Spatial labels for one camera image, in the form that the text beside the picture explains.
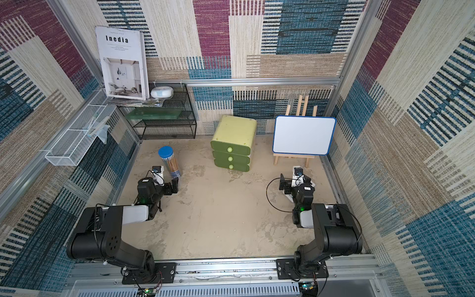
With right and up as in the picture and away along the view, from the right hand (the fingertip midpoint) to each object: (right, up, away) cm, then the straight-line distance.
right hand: (293, 171), depth 91 cm
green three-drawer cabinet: (-29, +14, -3) cm, 33 cm away
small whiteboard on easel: (+6, +18, +5) cm, 19 cm away
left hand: (-62, -3, +4) cm, 62 cm away
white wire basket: (-90, +14, -18) cm, 93 cm away
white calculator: (-1, -12, +3) cm, 13 cm away
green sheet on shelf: (-69, +29, +4) cm, 75 cm away
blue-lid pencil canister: (-60, +9, -4) cm, 61 cm away
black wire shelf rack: (-61, +25, +28) cm, 72 cm away
